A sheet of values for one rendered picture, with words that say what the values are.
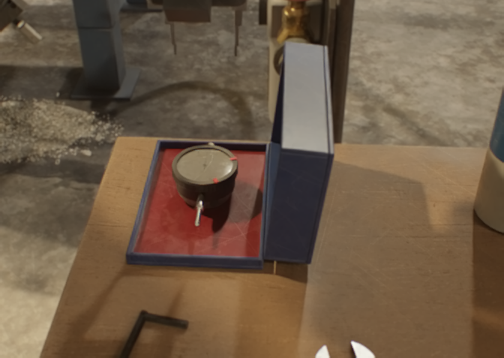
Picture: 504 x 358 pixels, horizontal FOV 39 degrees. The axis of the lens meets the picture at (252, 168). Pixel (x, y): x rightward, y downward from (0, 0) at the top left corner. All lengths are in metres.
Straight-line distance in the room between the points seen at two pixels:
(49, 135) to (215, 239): 1.04
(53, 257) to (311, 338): 0.83
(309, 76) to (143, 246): 0.19
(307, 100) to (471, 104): 1.19
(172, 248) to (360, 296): 0.16
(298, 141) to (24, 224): 0.94
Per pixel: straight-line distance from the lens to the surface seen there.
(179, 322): 0.53
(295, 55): 0.61
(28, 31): 1.44
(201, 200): 0.60
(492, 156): 0.61
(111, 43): 1.65
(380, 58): 1.86
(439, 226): 0.63
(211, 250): 0.58
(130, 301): 0.56
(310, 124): 0.52
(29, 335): 1.19
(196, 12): 0.49
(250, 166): 0.67
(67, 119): 1.63
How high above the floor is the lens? 0.88
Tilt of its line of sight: 38 degrees down
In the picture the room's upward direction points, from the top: straight up
